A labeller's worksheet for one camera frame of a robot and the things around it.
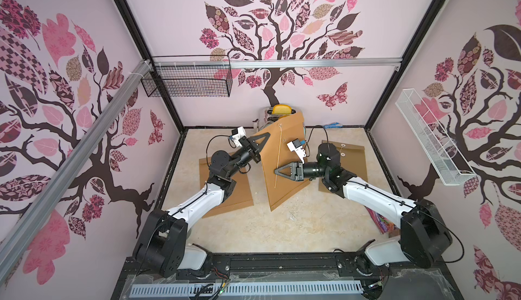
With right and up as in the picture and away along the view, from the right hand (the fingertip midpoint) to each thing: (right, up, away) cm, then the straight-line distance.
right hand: (275, 175), depth 71 cm
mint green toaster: (-2, +25, +30) cm, 39 cm away
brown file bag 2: (-15, -14, +24) cm, 31 cm away
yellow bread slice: (+5, +30, +33) cm, 45 cm away
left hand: (-2, +14, -3) cm, 14 cm away
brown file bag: (+1, +8, 0) cm, 8 cm away
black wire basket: (-55, +59, +66) cm, 104 cm away
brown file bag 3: (+44, +3, +37) cm, 58 cm away
